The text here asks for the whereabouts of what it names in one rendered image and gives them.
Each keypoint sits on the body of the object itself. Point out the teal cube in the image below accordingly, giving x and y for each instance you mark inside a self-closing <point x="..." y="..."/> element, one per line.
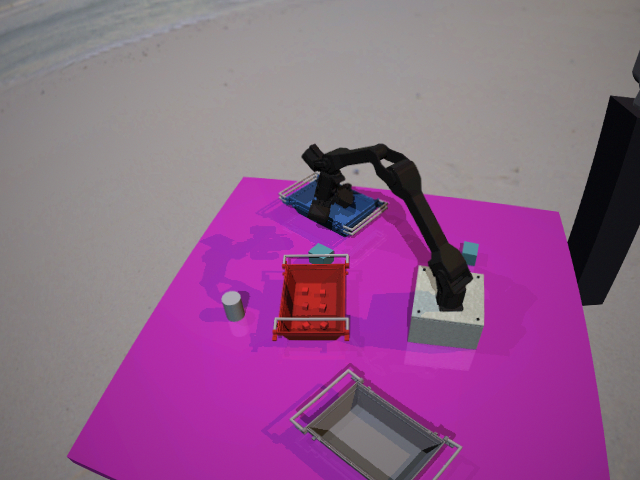
<point x="321" y="249"/>
<point x="470" y="252"/>

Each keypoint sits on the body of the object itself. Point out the red plastic tray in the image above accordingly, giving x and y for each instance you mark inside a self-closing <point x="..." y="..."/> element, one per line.
<point x="315" y="277"/>

